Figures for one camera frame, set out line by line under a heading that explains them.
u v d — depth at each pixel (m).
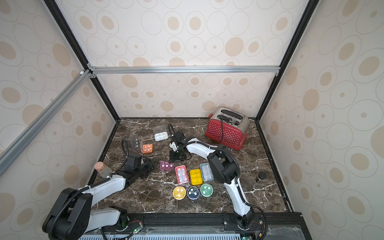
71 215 0.41
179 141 0.77
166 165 0.94
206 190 0.83
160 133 1.10
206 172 0.90
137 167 0.72
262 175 0.80
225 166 0.56
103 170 0.84
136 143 1.04
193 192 0.83
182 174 0.90
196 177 0.87
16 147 0.53
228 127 0.92
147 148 1.00
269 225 0.73
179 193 0.83
